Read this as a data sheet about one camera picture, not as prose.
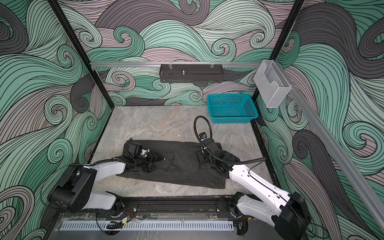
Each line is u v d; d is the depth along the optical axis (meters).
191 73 0.96
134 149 0.73
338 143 0.53
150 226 0.70
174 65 0.92
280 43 0.83
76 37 0.83
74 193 0.42
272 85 0.81
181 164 0.87
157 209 0.74
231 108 1.07
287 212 0.39
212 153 0.56
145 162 0.78
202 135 0.69
